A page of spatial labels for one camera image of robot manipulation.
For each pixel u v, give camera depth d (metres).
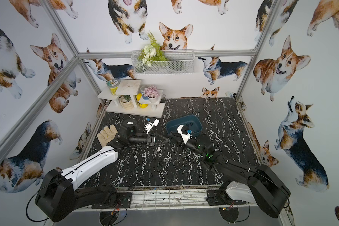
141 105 1.12
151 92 0.90
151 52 0.78
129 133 0.62
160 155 0.90
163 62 0.84
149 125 0.70
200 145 0.60
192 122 1.06
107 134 1.00
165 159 0.88
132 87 0.99
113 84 0.98
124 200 0.73
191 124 1.05
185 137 0.66
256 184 0.42
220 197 0.67
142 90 0.97
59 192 0.40
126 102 1.10
